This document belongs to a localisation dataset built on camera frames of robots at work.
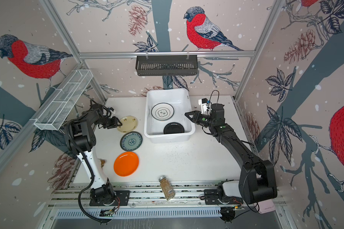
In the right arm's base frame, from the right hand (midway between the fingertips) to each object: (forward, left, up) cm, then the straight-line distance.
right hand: (185, 116), depth 79 cm
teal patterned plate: (-4, +37, -23) cm, 43 cm away
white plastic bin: (+14, +15, -23) cm, 31 cm away
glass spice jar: (-33, +8, -20) cm, 40 cm away
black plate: (+8, +8, -24) cm, 27 cm away
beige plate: (+10, +41, -22) cm, 48 cm away
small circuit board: (-44, +40, -26) cm, 64 cm away
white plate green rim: (+22, +18, -22) cm, 36 cm away
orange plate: (-20, +35, -22) cm, 46 cm away
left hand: (+8, +49, -20) cm, 54 cm away
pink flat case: (-37, -43, -29) cm, 64 cm away
